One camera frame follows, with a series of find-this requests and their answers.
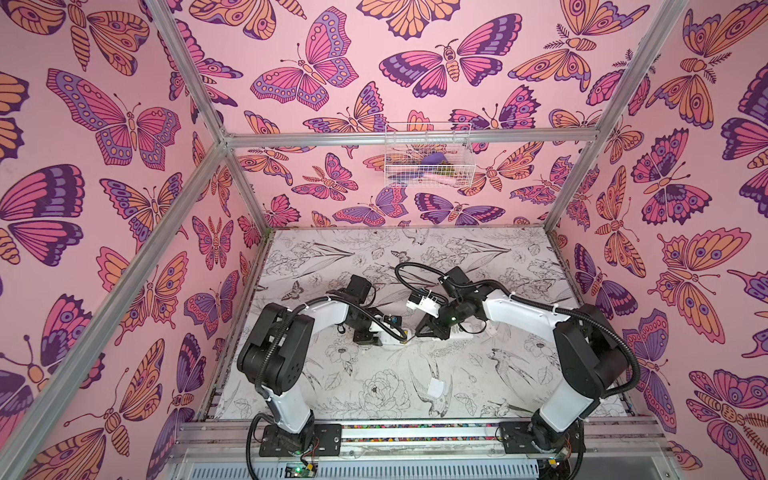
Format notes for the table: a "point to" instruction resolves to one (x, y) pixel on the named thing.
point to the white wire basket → (405, 144)
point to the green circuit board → (300, 471)
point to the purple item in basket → (435, 158)
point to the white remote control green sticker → (456, 333)
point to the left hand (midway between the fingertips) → (380, 326)
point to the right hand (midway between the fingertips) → (419, 326)
